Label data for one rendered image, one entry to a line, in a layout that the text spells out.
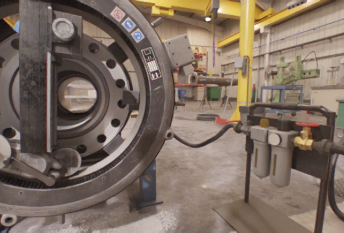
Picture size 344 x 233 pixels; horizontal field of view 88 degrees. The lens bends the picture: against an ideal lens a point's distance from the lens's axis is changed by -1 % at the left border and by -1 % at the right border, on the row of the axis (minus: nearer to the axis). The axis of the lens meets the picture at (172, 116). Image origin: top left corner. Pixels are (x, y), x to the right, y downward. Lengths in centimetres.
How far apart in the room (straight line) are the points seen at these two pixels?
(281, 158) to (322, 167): 13
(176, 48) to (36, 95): 46
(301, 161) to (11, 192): 98
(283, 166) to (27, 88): 90
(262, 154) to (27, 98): 87
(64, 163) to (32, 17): 41
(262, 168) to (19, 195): 88
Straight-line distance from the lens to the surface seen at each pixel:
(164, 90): 63
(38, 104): 59
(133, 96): 72
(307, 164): 89
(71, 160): 67
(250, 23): 426
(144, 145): 63
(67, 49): 54
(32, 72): 59
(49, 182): 64
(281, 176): 88
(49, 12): 56
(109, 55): 73
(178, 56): 70
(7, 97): 76
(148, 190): 110
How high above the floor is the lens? 61
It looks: 7 degrees down
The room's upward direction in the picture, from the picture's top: straight up
